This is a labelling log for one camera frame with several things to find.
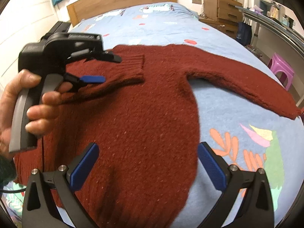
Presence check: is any dark blue bag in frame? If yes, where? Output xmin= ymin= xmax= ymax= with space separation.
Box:
xmin=236 ymin=22 xmax=252 ymax=46

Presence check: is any desk with clutter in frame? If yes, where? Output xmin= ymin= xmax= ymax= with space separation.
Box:
xmin=235 ymin=5 xmax=303 ymax=59

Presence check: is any purple plastic stool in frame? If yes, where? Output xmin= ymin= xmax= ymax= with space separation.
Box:
xmin=268 ymin=52 xmax=295 ymax=91

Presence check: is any person's left hand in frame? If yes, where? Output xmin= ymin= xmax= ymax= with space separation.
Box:
xmin=0 ymin=69 xmax=74 ymax=160

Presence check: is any dark red knitted sweater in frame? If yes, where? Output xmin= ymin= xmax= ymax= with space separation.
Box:
xmin=15 ymin=44 xmax=303 ymax=227

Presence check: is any wooden drawer cabinet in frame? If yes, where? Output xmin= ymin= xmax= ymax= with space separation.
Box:
xmin=199 ymin=0 xmax=243 ymax=39

